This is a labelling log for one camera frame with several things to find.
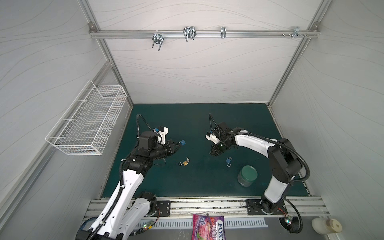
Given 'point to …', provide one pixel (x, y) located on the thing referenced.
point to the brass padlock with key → (185, 163)
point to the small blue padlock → (228, 161)
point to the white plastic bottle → (326, 226)
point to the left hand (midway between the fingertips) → (183, 143)
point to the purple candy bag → (208, 227)
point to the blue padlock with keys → (183, 142)
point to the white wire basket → (85, 127)
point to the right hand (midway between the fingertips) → (213, 149)
